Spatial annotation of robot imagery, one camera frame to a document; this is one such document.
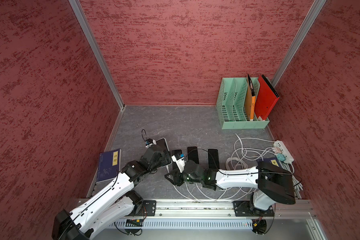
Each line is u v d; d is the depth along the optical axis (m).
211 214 0.74
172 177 0.68
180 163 0.70
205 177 0.62
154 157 0.57
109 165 0.87
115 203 0.58
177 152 0.95
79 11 0.72
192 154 0.94
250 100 0.88
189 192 0.79
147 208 0.75
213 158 0.93
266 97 0.92
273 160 0.90
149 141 0.70
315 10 0.72
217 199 0.77
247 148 0.96
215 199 0.77
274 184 0.44
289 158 0.89
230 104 1.17
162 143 0.79
